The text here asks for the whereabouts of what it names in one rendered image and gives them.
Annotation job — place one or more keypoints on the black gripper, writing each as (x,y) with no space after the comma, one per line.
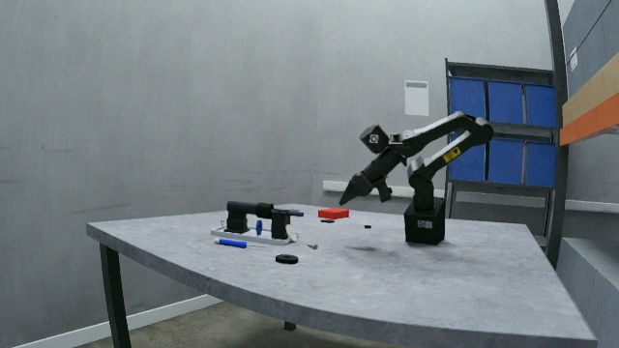
(373,172)

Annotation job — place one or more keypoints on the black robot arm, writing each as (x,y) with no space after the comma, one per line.
(400,146)

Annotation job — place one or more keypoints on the blue screwdriver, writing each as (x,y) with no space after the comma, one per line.
(233,243)

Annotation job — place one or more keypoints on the red rectangular block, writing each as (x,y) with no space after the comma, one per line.
(330,214)

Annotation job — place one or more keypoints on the blue spacer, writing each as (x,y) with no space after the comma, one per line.
(259,224)

